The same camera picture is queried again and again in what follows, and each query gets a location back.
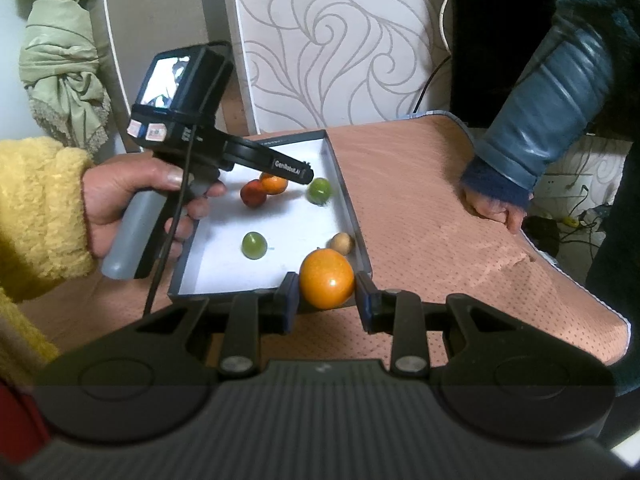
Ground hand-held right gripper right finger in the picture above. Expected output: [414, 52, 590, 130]
[354, 272, 506, 379]

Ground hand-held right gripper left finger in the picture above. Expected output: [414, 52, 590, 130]
[136, 272, 301, 377]

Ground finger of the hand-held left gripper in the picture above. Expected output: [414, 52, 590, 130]
[256, 143, 315, 186]

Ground large orange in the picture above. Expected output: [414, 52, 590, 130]
[259, 172, 289, 196]

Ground green lime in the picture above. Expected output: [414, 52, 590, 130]
[242, 231, 267, 260]
[306, 177, 333, 206]

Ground smooth orange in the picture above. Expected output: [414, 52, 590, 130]
[299, 248, 356, 310]

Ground large red apple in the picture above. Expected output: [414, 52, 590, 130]
[240, 179, 268, 209]

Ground brown kiwi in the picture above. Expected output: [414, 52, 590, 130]
[329, 232, 356, 256]

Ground black box white inside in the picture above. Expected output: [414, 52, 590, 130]
[167, 129, 373, 311]

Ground person's left forearm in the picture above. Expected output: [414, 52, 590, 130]
[0, 136, 97, 306]

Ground person's left hand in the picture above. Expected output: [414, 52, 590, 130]
[81, 152, 227, 261]

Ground pink dotted tablecloth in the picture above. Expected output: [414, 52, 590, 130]
[50, 110, 628, 367]

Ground grey panel with white rim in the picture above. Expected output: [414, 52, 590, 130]
[85, 0, 242, 153]

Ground swirl patterned panel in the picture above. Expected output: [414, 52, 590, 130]
[235, 0, 452, 133]

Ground pale green fringed cloth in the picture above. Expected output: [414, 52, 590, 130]
[7, 0, 112, 153]

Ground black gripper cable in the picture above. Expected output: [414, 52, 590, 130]
[142, 40, 236, 318]

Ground white cable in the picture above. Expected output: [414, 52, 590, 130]
[412, 0, 454, 113]

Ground tangled black cables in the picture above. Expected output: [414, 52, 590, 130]
[525, 180, 612, 261]

